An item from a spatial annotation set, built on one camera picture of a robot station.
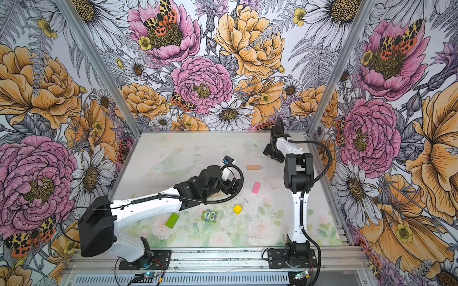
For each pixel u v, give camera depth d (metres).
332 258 0.77
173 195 0.55
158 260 0.73
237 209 0.87
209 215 0.85
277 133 0.89
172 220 0.84
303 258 0.69
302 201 0.63
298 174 0.63
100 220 0.42
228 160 0.66
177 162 1.05
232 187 0.70
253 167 1.05
